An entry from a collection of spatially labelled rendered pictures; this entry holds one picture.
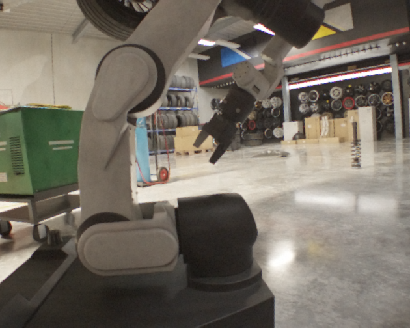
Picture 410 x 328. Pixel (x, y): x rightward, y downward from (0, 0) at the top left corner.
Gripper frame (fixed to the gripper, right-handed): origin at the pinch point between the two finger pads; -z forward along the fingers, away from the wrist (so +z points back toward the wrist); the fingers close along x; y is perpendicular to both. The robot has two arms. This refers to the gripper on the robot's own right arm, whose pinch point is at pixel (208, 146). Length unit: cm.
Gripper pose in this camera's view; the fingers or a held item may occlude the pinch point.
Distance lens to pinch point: 81.8
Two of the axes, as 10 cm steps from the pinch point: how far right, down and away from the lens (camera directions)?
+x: -4.2, -4.6, 7.8
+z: 5.7, -8.0, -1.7
